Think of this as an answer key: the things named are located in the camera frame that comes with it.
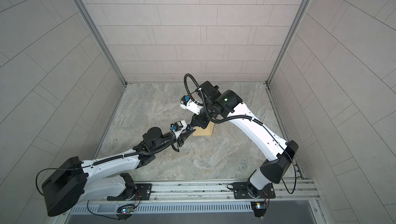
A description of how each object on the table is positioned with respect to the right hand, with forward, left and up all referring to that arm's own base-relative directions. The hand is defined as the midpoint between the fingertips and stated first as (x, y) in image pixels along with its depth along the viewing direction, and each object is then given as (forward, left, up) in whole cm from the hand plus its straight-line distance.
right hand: (194, 121), depth 67 cm
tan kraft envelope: (+8, -6, -25) cm, 27 cm away
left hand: (+1, 0, -6) cm, 6 cm away
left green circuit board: (-28, +31, -21) cm, 47 cm away
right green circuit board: (-30, -27, -27) cm, 49 cm away
